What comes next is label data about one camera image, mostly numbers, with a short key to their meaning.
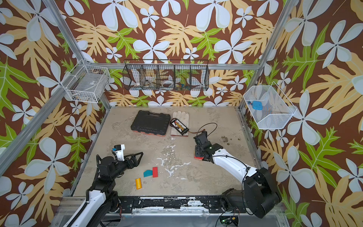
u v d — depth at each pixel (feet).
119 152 2.41
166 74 3.22
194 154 2.82
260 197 1.36
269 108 2.73
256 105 2.82
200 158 2.93
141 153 2.57
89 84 2.83
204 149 2.16
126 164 2.36
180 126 3.43
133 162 2.40
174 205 2.46
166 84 3.24
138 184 2.63
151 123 3.44
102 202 1.89
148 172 2.77
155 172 2.82
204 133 2.62
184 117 3.66
